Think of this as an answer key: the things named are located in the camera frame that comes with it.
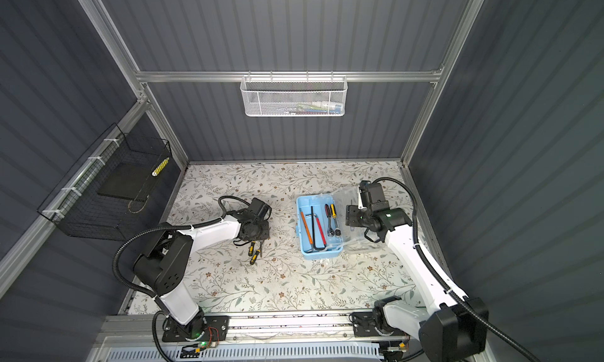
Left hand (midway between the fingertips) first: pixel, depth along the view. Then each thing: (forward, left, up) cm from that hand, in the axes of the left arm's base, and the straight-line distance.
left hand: (265, 233), depth 94 cm
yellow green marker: (+13, +34, +26) cm, 45 cm away
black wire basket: (-6, +48, +29) cm, 57 cm away
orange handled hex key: (+2, -17, 0) cm, 17 cm away
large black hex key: (0, -20, -1) cm, 20 cm away
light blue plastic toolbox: (+1, -23, 0) cm, 23 cm away
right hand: (-4, -35, +17) cm, 39 cm away
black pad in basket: (+4, +39, +30) cm, 49 cm away
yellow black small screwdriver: (-7, +5, 0) cm, 9 cm away
